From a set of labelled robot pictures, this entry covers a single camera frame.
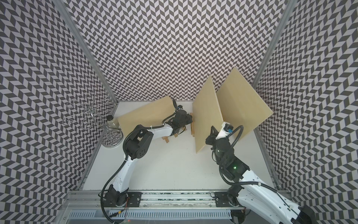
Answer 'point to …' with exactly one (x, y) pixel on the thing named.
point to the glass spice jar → (112, 122)
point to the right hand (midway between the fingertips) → (210, 131)
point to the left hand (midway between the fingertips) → (193, 117)
